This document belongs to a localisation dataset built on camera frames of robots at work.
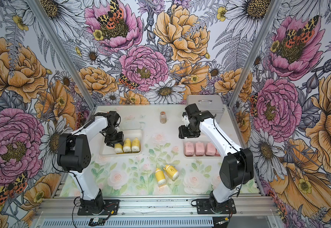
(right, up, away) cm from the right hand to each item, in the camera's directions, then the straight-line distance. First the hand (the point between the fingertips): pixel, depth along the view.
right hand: (184, 138), depth 83 cm
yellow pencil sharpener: (-29, -5, +6) cm, 30 cm away
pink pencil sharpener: (+4, -8, +6) cm, 10 cm away
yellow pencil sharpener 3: (-40, -7, +6) cm, 41 cm away
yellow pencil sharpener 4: (-13, -20, -6) cm, 25 cm away
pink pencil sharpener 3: (+16, -8, +5) cm, 19 cm away
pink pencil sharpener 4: (+21, -10, +6) cm, 24 cm away
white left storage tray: (-49, -9, +7) cm, 50 cm away
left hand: (-40, -7, +6) cm, 41 cm away
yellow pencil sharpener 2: (-35, -7, +6) cm, 36 cm away
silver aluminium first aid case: (+21, +22, +19) cm, 36 cm away
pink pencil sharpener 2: (+10, -8, +5) cm, 14 cm away
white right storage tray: (+16, -4, +16) cm, 23 cm away
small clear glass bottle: (-13, +12, +24) cm, 30 cm away
